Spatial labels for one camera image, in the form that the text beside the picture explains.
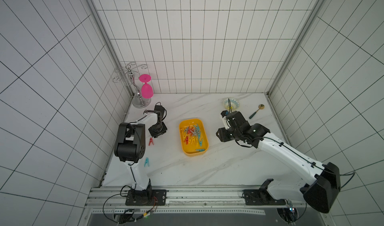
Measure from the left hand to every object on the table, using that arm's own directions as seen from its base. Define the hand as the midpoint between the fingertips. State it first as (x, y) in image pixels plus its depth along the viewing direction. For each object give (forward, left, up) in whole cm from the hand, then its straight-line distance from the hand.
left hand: (159, 135), depth 95 cm
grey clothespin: (+3, -18, +1) cm, 18 cm away
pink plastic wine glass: (+28, +11, +13) cm, 33 cm away
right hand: (-7, -34, +16) cm, 38 cm away
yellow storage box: (-1, -22, 0) cm, 22 cm away
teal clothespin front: (-10, -27, +1) cm, 29 cm away
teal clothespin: (-17, +5, 0) cm, 17 cm away
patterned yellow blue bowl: (+26, -53, +2) cm, 59 cm away
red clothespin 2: (+3, -20, +1) cm, 20 cm away
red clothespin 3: (-3, -18, +1) cm, 19 cm away
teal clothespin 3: (-5, -27, +1) cm, 27 cm away
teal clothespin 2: (+6, -25, +2) cm, 26 cm away
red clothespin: (-4, +5, 0) cm, 6 cm away
